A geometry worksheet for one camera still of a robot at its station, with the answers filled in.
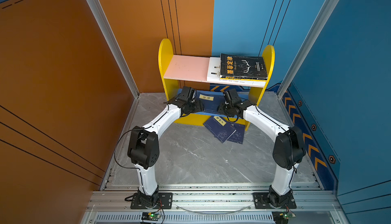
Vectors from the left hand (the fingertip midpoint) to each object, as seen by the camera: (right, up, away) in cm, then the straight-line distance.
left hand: (201, 105), depth 91 cm
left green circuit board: (-24, -52, -20) cm, 61 cm away
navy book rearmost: (+23, -19, +3) cm, 30 cm away
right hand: (+10, -2, 0) cm, 10 cm away
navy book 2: (+12, -14, +6) cm, 20 cm away
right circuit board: (+38, -53, -20) cm, 68 cm away
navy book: (+6, +3, +4) cm, 8 cm away
